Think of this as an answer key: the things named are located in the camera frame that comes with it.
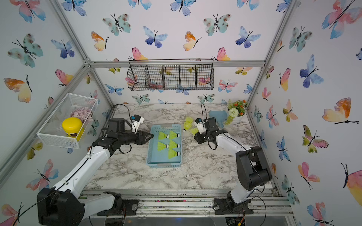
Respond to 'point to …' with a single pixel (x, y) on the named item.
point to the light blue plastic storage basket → (165, 150)
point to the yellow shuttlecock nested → (194, 131)
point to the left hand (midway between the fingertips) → (151, 133)
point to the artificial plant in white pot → (236, 110)
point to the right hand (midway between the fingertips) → (198, 135)
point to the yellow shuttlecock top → (187, 124)
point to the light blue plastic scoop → (220, 116)
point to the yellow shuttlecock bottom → (173, 135)
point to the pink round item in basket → (85, 114)
